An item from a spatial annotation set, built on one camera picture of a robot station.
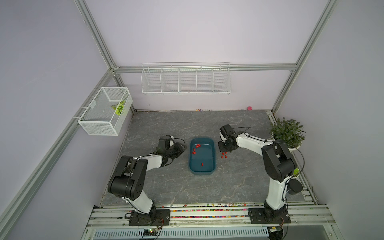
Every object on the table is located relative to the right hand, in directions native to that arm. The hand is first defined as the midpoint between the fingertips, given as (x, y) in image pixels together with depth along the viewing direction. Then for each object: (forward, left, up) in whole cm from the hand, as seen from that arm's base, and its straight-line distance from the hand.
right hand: (222, 147), depth 99 cm
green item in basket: (+8, +60, +29) cm, 67 cm away
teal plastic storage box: (-5, +11, -1) cm, 12 cm away
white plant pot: (-8, -39, +12) cm, 42 cm away
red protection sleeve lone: (-12, +13, 0) cm, 18 cm away
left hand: (-3, +23, +5) cm, 24 cm away
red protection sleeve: (-7, +1, -1) cm, 7 cm away
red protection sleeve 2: (+1, +16, 0) cm, 16 cm away
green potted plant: (-2, -36, +19) cm, 40 cm away
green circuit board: (-46, +40, -2) cm, 61 cm away
